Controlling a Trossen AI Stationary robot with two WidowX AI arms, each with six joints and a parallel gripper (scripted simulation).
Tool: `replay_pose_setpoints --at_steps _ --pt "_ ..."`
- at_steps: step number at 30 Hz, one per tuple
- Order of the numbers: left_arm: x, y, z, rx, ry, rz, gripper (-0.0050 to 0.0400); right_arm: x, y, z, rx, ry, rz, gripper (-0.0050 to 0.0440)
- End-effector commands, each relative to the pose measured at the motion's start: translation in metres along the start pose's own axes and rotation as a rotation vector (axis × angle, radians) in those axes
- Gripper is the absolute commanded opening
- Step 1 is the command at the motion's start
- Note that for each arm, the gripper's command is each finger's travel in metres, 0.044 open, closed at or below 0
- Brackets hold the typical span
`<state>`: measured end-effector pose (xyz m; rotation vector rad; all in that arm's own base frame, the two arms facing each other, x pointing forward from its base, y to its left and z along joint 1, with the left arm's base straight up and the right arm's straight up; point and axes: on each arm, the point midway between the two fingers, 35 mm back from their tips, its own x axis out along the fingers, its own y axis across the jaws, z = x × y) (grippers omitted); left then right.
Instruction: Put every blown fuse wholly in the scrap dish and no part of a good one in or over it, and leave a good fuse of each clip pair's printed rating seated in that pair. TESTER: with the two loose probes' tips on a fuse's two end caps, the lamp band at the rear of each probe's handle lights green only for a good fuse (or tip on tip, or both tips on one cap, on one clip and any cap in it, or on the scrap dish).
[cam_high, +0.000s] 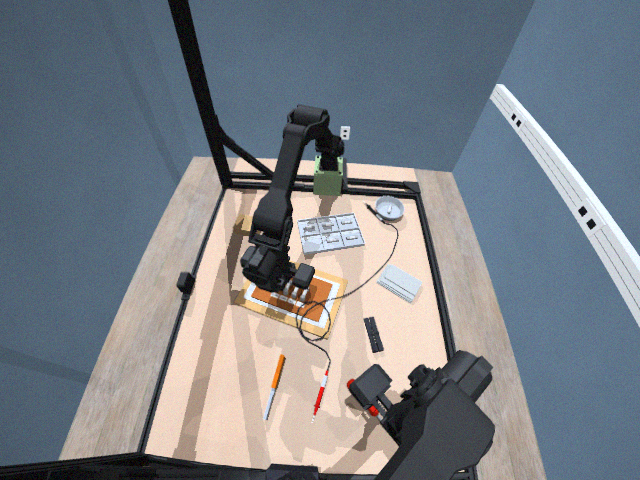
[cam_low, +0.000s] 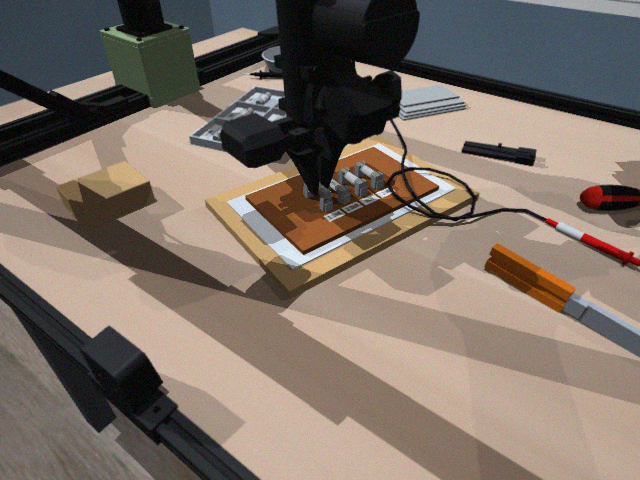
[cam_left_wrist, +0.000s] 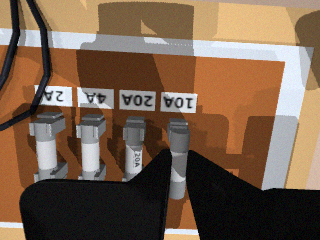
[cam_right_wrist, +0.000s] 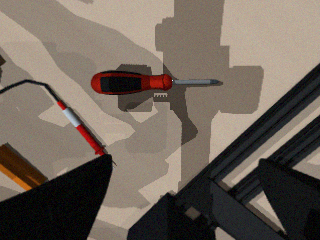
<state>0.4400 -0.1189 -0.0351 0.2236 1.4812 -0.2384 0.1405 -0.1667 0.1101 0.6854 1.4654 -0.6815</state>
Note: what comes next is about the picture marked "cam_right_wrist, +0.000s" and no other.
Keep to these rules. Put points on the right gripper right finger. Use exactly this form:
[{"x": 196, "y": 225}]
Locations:
[{"x": 294, "y": 197}]

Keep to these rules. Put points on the red test probe with black lead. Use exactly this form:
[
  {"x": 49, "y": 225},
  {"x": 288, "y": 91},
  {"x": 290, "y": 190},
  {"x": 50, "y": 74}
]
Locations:
[{"x": 69, "y": 114}]

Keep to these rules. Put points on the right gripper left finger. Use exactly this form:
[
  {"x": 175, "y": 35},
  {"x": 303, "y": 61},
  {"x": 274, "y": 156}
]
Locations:
[{"x": 64, "y": 208}]

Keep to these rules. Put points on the red and black screwdriver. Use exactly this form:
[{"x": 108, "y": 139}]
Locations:
[{"x": 124, "y": 82}]

